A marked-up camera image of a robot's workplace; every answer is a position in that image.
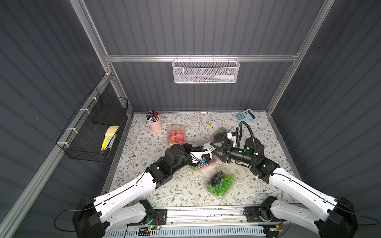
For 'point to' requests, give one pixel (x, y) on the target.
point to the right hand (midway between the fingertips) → (213, 147)
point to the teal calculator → (247, 115)
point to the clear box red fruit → (176, 134)
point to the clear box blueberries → (220, 135)
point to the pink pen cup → (156, 127)
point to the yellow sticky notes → (109, 133)
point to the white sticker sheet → (209, 147)
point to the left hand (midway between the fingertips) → (202, 146)
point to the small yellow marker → (208, 124)
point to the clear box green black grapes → (220, 182)
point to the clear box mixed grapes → (211, 161)
